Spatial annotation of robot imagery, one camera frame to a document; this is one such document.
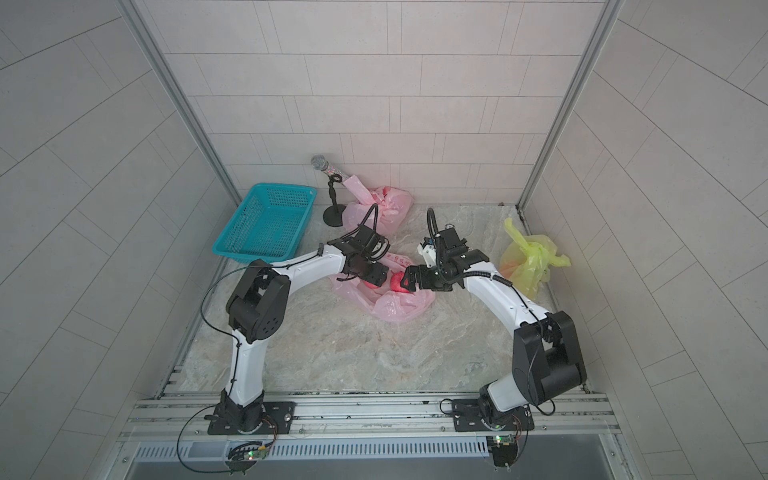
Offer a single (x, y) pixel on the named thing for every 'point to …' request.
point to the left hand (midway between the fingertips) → (382, 271)
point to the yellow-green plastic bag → (527, 261)
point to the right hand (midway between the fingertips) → (415, 281)
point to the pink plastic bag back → (392, 205)
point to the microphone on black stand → (333, 215)
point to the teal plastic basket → (269, 225)
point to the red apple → (395, 282)
